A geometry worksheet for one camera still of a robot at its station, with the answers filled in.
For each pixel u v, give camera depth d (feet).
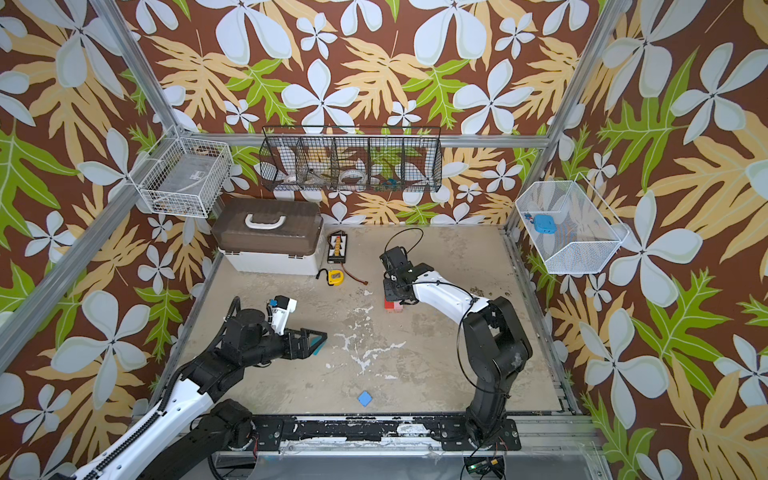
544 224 2.82
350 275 3.45
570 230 2.76
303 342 2.14
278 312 2.26
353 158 3.22
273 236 2.97
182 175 2.80
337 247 3.66
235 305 1.96
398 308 3.06
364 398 2.63
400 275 2.35
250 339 1.95
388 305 3.06
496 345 1.55
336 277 3.40
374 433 2.46
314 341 2.27
